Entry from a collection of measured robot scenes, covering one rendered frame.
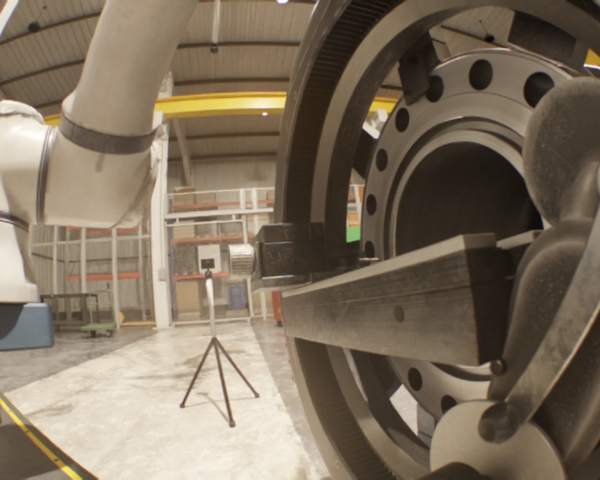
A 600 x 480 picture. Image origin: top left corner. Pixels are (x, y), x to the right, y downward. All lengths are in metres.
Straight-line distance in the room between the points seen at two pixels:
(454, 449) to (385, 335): 0.10
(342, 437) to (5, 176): 0.57
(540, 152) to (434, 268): 0.10
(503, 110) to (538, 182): 0.14
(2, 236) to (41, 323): 0.12
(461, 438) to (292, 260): 0.26
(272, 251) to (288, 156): 0.20
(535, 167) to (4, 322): 0.53
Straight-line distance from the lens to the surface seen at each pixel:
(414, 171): 0.43
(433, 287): 0.19
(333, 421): 0.49
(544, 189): 0.21
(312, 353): 0.55
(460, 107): 0.38
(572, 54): 0.31
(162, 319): 7.68
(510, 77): 0.34
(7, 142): 0.49
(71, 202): 0.48
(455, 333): 0.18
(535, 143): 0.22
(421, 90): 0.42
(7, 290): 0.44
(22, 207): 0.50
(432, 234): 0.51
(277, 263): 0.37
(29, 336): 0.46
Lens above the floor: 0.58
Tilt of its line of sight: 9 degrees up
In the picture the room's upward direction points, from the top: 6 degrees counter-clockwise
